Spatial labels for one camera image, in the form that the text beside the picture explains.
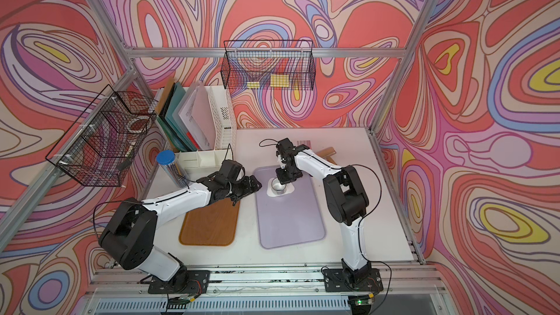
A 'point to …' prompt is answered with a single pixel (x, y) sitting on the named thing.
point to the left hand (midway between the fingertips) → (258, 189)
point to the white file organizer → (224, 105)
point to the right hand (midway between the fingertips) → (287, 185)
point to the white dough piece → (289, 188)
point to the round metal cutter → (277, 187)
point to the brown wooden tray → (213, 225)
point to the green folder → (169, 126)
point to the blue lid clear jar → (168, 160)
